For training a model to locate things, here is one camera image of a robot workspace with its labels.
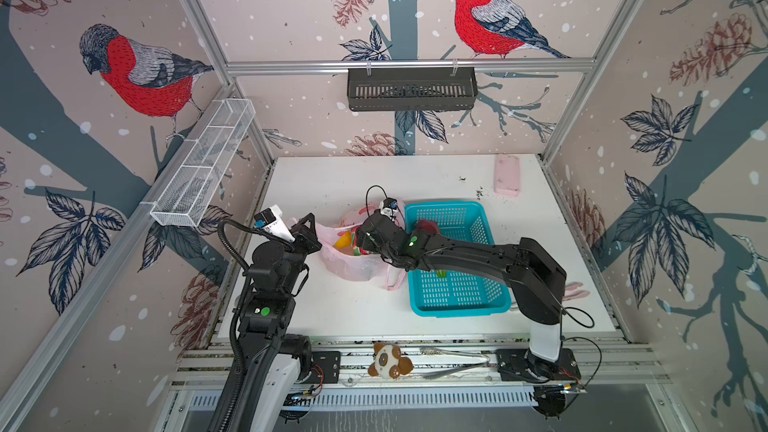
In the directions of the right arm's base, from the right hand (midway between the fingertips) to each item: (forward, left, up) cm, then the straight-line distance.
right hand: (360, 237), depth 85 cm
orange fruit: (+2, +7, -7) cm, 10 cm away
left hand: (-4, +9, +17) cm, 20 cm away
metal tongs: (-31, -23, -13) cm, 41 cm away
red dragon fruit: (+7, -20, -4) cm, 21 cm away
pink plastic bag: (-11, -1, +4) cm, 12 cm away
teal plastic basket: (-10, -28, -13) cm, 32 cm away
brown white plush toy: (-30, -9, -9) cm, 33 cm away
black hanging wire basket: (+50, -14, +18) cm, 55 cm away
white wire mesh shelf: (-1, +42, +21) cm, 46 cm away
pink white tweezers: (-9, -62, -13) cm, 64 cm away
